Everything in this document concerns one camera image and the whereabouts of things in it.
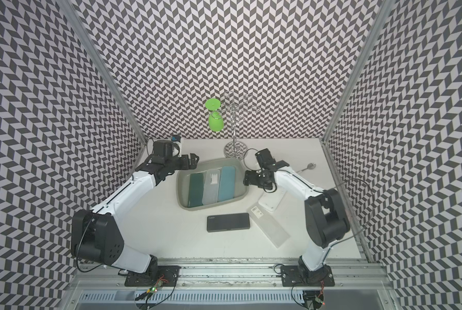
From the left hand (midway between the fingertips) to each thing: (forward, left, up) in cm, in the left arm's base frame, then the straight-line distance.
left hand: (190, 159), depth 87 cm
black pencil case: (-23, -18, -16) cm, 33 cm away
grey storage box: (-5, -24, -20) cm, 31 cm away
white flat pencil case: (-13, -38, -17) cm, 43 cm away
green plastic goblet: (+22, -11, +4) cm, 25 cm away
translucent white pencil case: (-5, -8, -17) cm, 19 cm away
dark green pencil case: (-6, -1, -17) cm, 18 cm away
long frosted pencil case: (-23, -37, -20) cm, 47 cm away
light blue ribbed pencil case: (-6, -16, -18) cm, 25 cm away
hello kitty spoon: (+8, -62, -16) cm, 64 cm away
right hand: (-8, -29, -10) cm, 32 cm away
